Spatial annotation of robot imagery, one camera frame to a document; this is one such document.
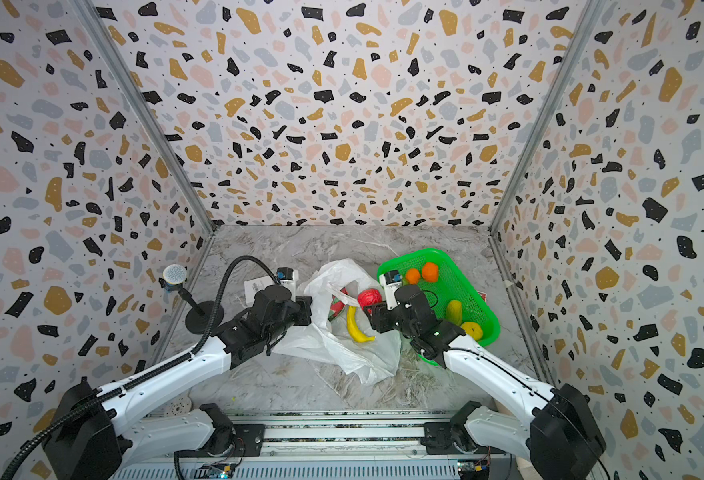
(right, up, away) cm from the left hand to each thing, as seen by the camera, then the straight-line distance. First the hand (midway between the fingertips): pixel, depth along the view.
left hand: (314, 294), depth 79 cm
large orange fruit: (+35, +5, +24) cm, 43 cm away
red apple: (+14, -1, -1) cm, 14 cm away
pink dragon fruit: (+5, -5, +11) cm, 13 cm away
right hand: (+14, -2, 0) cm, 14 cm away
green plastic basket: (+42, 0, +22) cm, 47 cm away
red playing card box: (+53, -3, +20) cm, 56 cm away
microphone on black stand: (-39, -8, +14) cm, 42 cm away
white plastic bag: (+5, -12, -4) cm, 13 cm away
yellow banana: (+11, -14, +11) cm, 21 cm away
